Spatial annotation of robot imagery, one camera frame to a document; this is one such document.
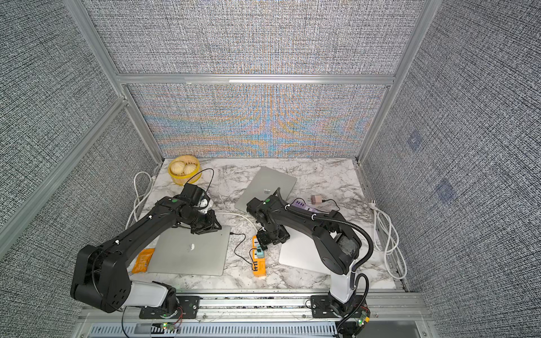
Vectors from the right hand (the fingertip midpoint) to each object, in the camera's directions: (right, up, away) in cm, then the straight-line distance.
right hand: (271, 240), depth 84 cm
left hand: (-19, +6, -2) cm, 20 cm away
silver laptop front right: (+12, -4, 0) cm, 12 cm away
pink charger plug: (+23, +15, +17) cm, 32 cm away
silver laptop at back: (-4, +21, +26) cm, 34 cm away
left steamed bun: (-49, +30, +26) cm, 63 cm away
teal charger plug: (-4, -3, -6) cm, 8 cm away
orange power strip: (-5, -8, -3) cm, 10 cm away
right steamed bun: (-42, +30, +24) cm, 57 cm away
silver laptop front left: (-39, -6, +4) cm, 40 cm away
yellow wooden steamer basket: (-45, +25, +23) cm, 56 cm away
